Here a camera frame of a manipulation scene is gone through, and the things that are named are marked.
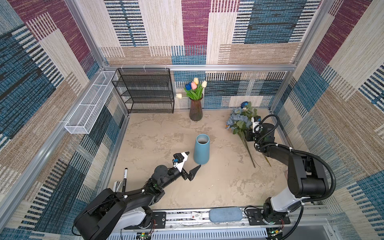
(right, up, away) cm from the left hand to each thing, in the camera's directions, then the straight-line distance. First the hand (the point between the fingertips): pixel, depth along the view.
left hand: (194, 157), depth 76 cm
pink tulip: (0, +39, +16) cm, 43 cm away
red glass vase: (+1, +26, +30) cm, 40 cm away
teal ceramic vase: (+4, 0, +7) cm, 8 cm away
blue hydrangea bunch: (+29, +19, +20) cm, 40 cm away
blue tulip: (-4, +39, +18) cm, 43 cm away
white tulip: (-10, +35, +20) cm, 42 cm away
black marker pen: (-39, -15, +9) cm, 43 cm away
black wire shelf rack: (-34, +41, +32) cm, 63 cm away
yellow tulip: (+1, +44, +17) cm, 47 cm away
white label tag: (+1, -28, -2) cm, 28 cm away
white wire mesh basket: (-52, +18, -5) cm, 56 cm away
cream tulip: (+6, +41, +17) cm, 45 cm away
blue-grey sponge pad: (+15, -26, -4) cm, 30 cm away
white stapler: (-42, -17, +6) cm, 46 cm away
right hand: (+33, +13, +19) cm, 40 cm away
